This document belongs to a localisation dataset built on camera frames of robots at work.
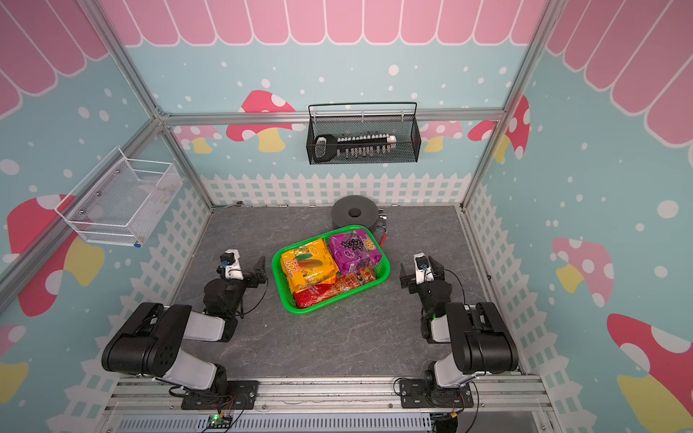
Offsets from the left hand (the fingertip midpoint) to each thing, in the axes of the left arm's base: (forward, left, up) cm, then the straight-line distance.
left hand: (253, 259), depth 90 cm
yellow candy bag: (-3, -19, +2) cm, 20 cm away
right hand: (+1, -55, 0) cm, 55 cm away
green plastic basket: (-10, -12, -4) cm, 16 cm away
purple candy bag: (+2, -34, +2) cm, 34 cm away
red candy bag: (-10, -20, -5) cm, 23 cm away
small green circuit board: (-44, +2, -14) cm, 46 cm away
